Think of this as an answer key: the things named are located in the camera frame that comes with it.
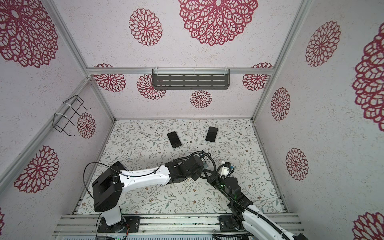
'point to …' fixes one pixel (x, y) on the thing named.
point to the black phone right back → (211, 134)
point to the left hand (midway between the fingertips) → (197, 168)
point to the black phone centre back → (174, 139)
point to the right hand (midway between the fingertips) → (202, 169)
